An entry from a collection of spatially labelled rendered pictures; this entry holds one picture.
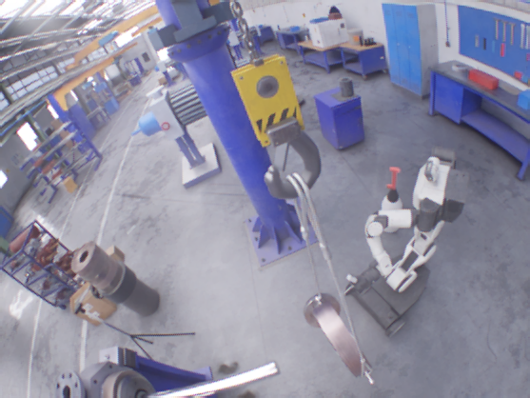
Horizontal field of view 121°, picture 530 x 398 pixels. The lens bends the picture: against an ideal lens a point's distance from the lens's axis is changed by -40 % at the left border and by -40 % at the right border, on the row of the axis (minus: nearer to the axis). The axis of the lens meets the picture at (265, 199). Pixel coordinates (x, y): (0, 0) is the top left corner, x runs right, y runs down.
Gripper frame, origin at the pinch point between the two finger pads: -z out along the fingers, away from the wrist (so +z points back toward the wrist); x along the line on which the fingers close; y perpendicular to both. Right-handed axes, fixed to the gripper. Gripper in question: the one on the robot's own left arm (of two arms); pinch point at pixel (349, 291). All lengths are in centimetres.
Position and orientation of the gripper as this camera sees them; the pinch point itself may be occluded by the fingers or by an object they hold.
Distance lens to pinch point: 141.2
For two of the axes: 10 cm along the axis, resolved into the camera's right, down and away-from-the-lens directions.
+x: -0.5, -0.1, 10.0
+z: 8.4, -5.4, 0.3
